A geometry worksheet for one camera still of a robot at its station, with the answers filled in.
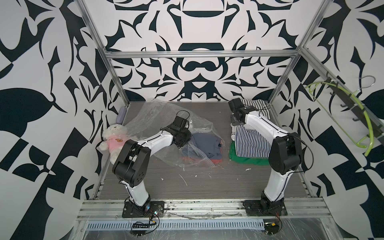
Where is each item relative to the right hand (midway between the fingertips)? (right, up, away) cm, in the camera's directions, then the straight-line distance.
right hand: (240, 117), depth 94 cm
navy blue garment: (-23, -17, -4) cm, 28 cm away
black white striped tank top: (+25, +9, +23) cm, 35 cm away
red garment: (-25, -23, -16) cm, 38 cm away
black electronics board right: (+7, -51, -22) cm, 57 cm away
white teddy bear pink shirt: (-75, -12, -3) cm, 76 cm away
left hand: (-30, -11, 0) cm, 32 cm away
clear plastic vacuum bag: (-55, +3, +14) cm, 57 cm away
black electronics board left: (-54, -53, -22) cm, 79 cm away
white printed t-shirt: (-2, -9, +8) cm, 12 cm away
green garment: (-5, -23, -4) cm, 24 cm away
